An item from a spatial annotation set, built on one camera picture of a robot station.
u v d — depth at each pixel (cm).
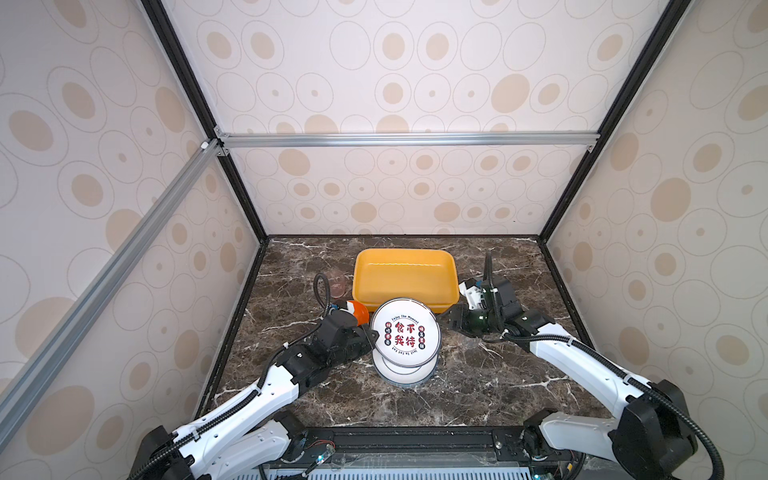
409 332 81
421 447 75
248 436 56
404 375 83
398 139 87
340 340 59
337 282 103
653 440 40
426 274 106
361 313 88
